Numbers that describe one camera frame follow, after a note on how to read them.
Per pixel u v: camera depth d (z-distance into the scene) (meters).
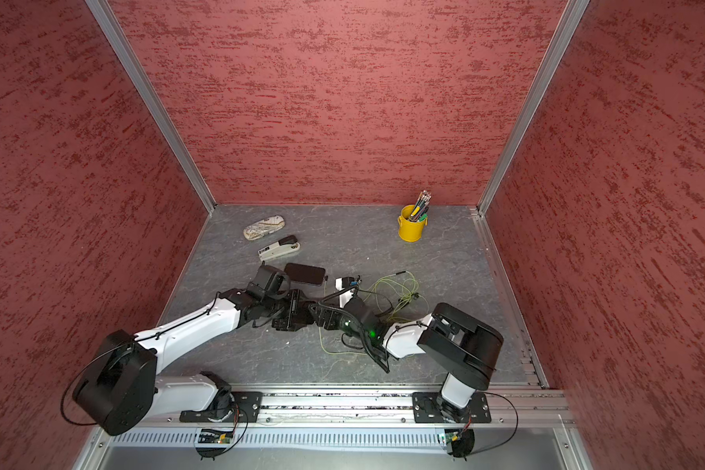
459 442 0.71
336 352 0.83
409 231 1.08
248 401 0.76
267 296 0.68
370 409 0.76
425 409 0.74
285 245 1.05
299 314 0.77
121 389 0.41
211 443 0.73
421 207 1.03
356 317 0.62
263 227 1.10
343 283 0.79
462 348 0.45
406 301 0.93
